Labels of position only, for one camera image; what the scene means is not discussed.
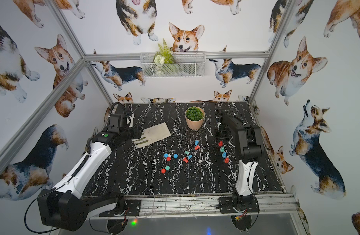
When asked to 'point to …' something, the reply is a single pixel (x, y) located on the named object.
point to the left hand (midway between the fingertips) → (140, 127)
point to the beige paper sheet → (152, 134)
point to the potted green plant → (194, 116)
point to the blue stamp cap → (224, 154)
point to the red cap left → (163, 170)
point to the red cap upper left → (168, 158)
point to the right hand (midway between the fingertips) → (219, 139)
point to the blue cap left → (166, 155)
